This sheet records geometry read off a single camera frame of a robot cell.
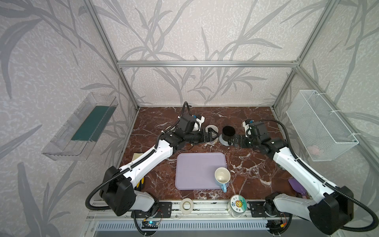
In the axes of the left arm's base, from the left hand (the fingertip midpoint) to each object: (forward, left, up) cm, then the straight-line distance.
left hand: (213, 137), depth 74 cm
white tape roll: (-29, +13, -24) cm, 40 cm away
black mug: (+13, -12, -16) cm, 24 cm away
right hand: (+4, -14, -7) cm, 17 cm away
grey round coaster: (+11, -10, -23) cm, 27 cm away
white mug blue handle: (-13, -6, -22) cm, 26 cm away
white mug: (+17, -4, -15) cm, 23 cm away
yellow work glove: (-16, +39, -23) cm, 48 cm away
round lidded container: (-28, -10, -15) cm, 33 cm away
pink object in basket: (-5, -50, -2) cm, 50 cm away
